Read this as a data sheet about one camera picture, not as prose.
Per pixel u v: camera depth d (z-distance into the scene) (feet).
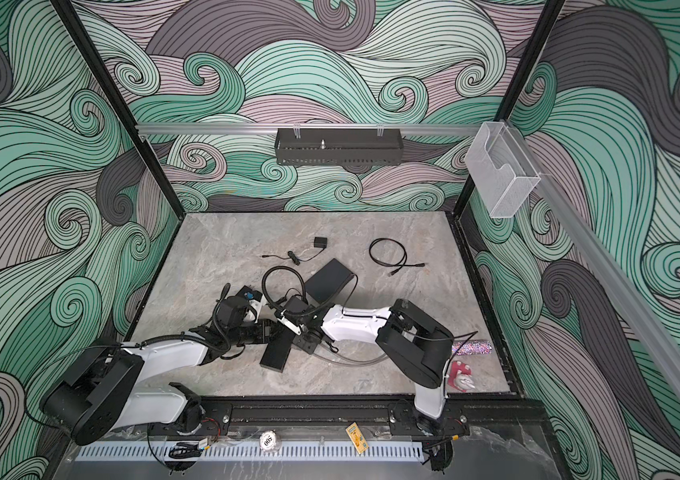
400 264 3.43
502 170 2.55
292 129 3.05
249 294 2.67
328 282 3.38
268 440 2.14
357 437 2.29
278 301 3.12
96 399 1.37
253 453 2.08
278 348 2.74
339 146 3.09
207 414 2.43
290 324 2.34
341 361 2.73
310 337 2.10
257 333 2.54
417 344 1.51
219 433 2.32
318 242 3.62
